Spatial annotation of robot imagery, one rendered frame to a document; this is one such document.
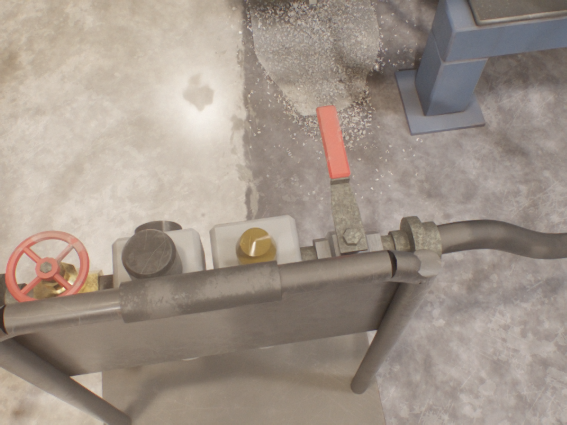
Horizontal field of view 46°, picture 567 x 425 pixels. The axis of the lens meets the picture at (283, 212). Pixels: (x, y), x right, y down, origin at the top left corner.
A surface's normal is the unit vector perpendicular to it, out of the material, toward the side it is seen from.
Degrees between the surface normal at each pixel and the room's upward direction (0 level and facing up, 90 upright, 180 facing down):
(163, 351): 90
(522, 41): 90
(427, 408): 0
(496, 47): 90
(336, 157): 0
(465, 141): 0
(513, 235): 41
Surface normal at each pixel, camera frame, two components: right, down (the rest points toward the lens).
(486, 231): 0.34, -0.20
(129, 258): 0.00, -0.42
